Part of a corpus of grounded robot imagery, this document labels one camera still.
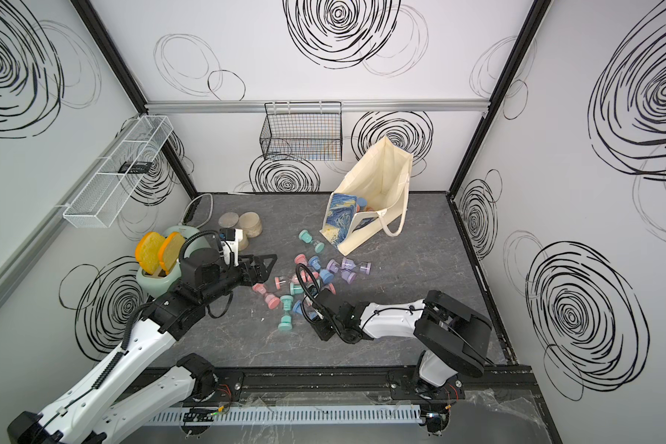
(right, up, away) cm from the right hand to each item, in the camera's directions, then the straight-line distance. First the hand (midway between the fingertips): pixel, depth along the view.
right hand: (317, 322), depth 85 cm
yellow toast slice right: (-41, +24, -7) cm, 48 cm away
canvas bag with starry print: (+21, +43, +27) cm, 55 cm away
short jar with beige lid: (-26, +31, +17) cm, 43 cm away
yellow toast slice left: (-47, +23, -8) cm, 53 cm away
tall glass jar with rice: (-30, +32, +8) cm, 45 cm away
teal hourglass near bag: (-5, +25, +18) cm, 31 cm away
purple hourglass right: (+16, +15, +9) cm, 24 cm away
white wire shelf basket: (-56, +37, -13) cm, 69 cm away
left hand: (-13, +22, -12) cm, 28 cm away
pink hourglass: (-7, +18, +11) cm, 22 cm away
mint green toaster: (-43, +14, -7) cm, 46 cm away
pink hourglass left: (-14, +6, +2) cm, 16 cm away
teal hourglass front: (-10, +1, -3) cm, 10 cm away
